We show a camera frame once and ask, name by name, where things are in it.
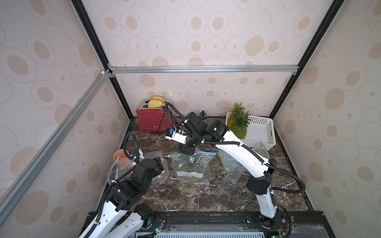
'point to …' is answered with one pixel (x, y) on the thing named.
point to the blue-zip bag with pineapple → (193, 167)
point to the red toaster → (154, 120)
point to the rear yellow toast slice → (158, 97)
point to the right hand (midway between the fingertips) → (177, 149)
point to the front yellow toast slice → (155, 103)
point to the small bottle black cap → (203, 115)
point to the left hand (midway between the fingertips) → (159, 160)
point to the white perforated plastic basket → (260, 129)
